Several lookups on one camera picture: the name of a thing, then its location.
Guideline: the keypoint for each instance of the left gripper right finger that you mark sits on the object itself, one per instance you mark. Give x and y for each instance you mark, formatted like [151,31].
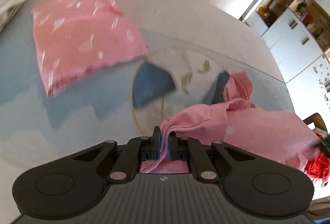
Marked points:
[177,148]

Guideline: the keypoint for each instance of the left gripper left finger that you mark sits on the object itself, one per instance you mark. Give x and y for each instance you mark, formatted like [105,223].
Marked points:
[151,146]

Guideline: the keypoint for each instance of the plain pink t-shirt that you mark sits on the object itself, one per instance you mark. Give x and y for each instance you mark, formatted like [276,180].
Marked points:
[276,135]

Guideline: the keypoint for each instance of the folded pink tennis-print garment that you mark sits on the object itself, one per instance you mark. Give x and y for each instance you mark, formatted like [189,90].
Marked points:
[75,38]

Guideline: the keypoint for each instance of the red cloth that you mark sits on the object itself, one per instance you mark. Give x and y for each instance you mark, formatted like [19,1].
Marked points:
[318,169]

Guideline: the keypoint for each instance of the white cabinet with shelves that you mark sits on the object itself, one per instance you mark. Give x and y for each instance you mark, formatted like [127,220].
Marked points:
[297,35]

